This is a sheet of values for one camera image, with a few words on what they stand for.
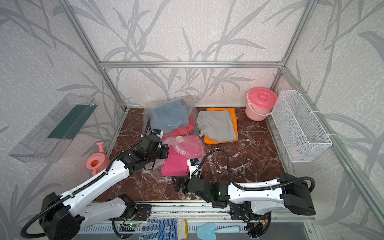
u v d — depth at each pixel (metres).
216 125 1.02
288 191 0.46
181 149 0.79
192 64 0.96
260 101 1.00
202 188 0.52
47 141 0.64
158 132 0.71
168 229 0.69
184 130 0.96
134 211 0.68
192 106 1.18
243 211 0.74
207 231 0.68
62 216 0.37
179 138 0.93
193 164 0.63
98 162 0.79
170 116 1.03
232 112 1.11
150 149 0.60
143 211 0.74
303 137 0.61
